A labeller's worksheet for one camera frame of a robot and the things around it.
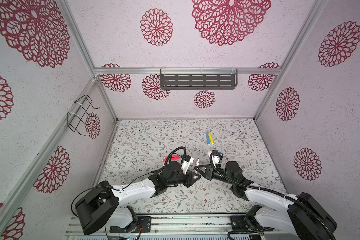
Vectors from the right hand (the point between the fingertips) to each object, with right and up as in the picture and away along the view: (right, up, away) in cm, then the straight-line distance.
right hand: (195, 166), depth 76 cm
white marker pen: (+1, +2, +1) cm, 2 cm away
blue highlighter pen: (+13, +13, +32) cm, 37 cm away
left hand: (+2, -7, +2) cm, 7 cm away
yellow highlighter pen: (+15, +12, +31) cm, 36 cm away
